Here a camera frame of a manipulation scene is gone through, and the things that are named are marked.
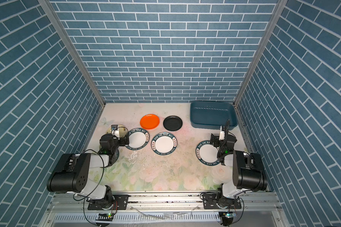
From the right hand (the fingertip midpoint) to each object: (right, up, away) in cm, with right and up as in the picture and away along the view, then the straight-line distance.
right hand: (220, 134), depth 95 cm
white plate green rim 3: (-10, -12, -3) cm, 16 cm away
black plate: (-33, +7, +14) cm, 37 cm away
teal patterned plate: (-62, -9, -21) cm, 67 cm away
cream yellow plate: (-68, +1, +7) cm, 69 cm away
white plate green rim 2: (-39, -6, +1) cm, 39 cm away
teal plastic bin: (-1, +14, +21) cm, 25 cm away
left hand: (-65, +2, -1) cm, 65 cm away
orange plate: (-51, +8, +13) cm, 54 cm away
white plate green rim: (-57, -3, +4) cm, 57 cm away
